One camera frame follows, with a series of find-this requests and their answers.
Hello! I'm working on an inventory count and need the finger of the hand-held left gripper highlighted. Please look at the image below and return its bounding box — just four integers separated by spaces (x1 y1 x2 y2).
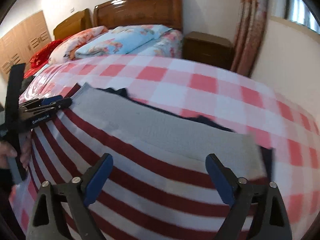
20 98 73 114
19 95 63 107

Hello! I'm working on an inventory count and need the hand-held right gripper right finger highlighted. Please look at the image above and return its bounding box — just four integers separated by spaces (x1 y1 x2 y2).
205 153 292 240

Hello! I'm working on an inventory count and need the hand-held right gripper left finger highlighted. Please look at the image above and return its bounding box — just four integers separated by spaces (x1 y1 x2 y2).
26 153 114 240

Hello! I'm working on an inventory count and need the striped knit sweater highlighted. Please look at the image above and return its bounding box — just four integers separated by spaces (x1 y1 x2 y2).
25 82 275 240

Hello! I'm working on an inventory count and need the person's left hand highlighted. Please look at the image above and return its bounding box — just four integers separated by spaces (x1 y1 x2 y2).
0 133 32 170

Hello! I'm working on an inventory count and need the dark cloth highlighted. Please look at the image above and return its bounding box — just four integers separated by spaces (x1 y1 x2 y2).
19 76 35 97

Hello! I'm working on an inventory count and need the red blanket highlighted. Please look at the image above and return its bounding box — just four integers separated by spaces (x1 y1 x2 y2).
24 39 72 79

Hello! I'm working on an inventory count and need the wooden wardrobe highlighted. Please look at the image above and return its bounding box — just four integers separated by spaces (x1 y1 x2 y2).
0 10 52 82

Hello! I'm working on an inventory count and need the orange floral pillow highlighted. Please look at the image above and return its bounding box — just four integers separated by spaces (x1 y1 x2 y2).
47 26 109 65

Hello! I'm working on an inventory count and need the small wooden headboard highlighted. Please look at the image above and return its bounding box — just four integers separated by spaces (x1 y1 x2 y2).
53 8 93 40

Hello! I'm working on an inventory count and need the light blue floral quilt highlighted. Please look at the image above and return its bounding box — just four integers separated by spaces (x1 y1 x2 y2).
74 24 173 60

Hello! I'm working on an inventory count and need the pink checked bed sheet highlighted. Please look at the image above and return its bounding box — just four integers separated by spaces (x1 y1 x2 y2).
7 54 320 240

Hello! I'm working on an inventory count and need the large wooden headboard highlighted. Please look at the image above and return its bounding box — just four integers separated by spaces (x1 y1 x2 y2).
94 0 184 33

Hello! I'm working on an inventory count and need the wooden nightstand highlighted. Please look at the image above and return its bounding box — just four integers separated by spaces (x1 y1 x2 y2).
182 31 235 70

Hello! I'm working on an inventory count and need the pink floral curtain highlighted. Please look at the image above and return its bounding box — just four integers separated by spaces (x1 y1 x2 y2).
230 0 272 77

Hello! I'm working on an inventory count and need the barred window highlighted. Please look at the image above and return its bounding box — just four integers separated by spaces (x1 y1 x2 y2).
269 0 320 34

